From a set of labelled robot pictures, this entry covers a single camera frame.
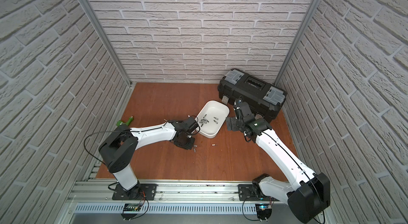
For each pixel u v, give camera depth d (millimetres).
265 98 896
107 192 726
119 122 947
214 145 886
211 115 1008
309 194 375
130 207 724
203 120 992
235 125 710
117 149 463
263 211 709
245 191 730
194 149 871
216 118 1005
